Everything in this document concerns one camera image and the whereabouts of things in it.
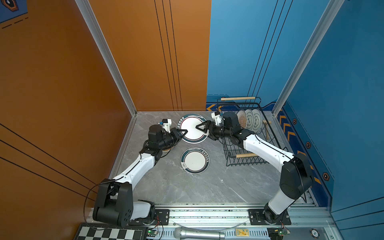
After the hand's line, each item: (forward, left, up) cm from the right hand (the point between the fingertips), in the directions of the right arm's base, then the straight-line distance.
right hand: (198, 130), depth 79 cm
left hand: (+1, +5, 0) cm, 5 cm away
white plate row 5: (+20, -41, -13) cm, 47 cm away
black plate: (+1, +20, -20) cm, 29 cm away
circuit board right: (-42, -37, -25) cm, 62 cm away
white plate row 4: (+20, -36, -14) cm, 43 cm away
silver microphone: (-43, +8, -19) cm, 48 cm away
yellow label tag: (-42, -20, -23) cm, 52 cm away
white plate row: (+6, +5, +1) cm, 7 cm away
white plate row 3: (+22, -31, -13) cm, 40 cm away
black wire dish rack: (-13, -20, -5) cm, 24 cm away
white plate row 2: (-6, +2, -22) cm, 23 cm away
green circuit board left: (-42, +22, -24) cm, 54 cm away
